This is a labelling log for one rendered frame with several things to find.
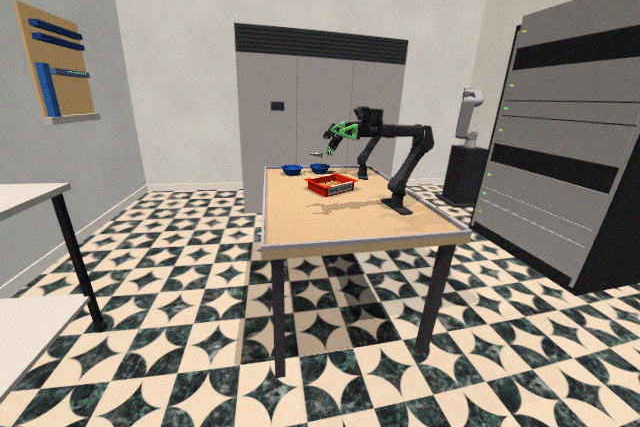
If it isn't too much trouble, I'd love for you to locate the blue bowl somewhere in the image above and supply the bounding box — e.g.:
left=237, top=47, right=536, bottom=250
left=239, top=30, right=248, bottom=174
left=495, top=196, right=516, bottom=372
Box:
left=310, top=163, right=330, bottom=174
left=281, top=165, right=303, bottom=176

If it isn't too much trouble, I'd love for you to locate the red cardboard food box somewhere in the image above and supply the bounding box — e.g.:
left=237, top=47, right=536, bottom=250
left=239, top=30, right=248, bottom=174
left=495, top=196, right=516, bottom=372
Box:
left=304, top=173, right=357, bottom=197

